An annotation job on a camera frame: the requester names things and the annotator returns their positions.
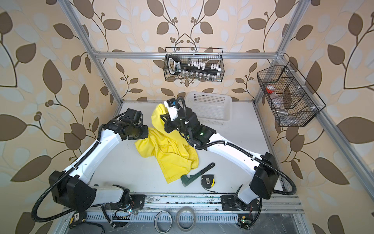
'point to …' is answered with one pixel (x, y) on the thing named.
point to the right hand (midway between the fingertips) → (162, 115)
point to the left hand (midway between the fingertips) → (143, 131)
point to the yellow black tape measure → (75, 218)
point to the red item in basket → (270, 89)
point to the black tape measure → (207, 181)
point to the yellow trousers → (177, 157)
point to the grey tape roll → (191, 210)
